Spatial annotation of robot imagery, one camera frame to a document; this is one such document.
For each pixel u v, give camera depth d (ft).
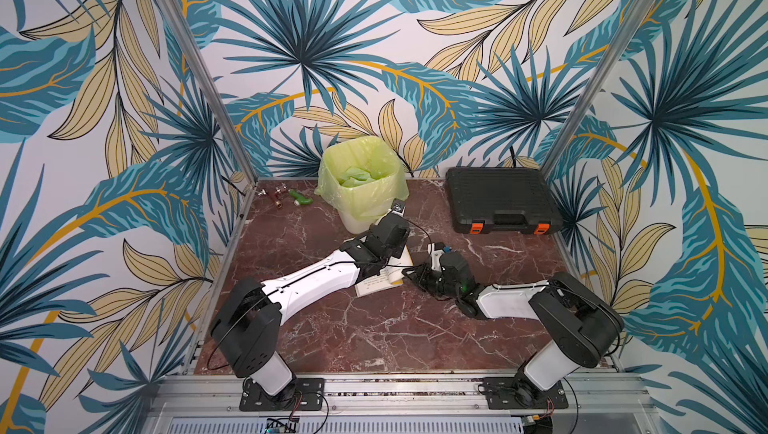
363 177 3.36
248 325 1.40
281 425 2.35
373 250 2.05
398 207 2.36
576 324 1.51
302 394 2.39
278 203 3.60
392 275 2.90
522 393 2.14
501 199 3.49
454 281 2.32
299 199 3.62
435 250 2.79
